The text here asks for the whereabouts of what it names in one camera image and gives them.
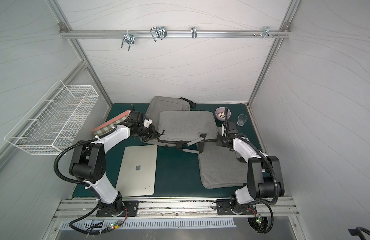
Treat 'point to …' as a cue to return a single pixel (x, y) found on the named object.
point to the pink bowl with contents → (220, 113)
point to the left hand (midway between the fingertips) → (160, 135)
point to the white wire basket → (46, 129)
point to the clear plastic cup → (242, 118)
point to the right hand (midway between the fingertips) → (223, 139)
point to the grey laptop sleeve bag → (175, 126)
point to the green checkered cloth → (109, 127)
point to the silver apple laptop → (138, 172)
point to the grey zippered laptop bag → (159, 104)
